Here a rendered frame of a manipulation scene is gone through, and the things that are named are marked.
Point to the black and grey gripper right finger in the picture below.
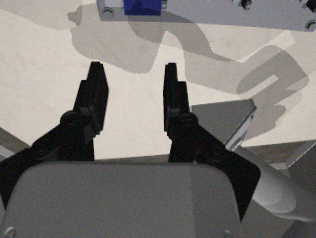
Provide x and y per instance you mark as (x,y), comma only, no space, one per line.
(189,138)

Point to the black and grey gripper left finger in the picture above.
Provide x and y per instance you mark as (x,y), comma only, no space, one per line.
(73,137)

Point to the blue rectangular plate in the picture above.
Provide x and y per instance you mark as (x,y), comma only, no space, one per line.
(142,7)

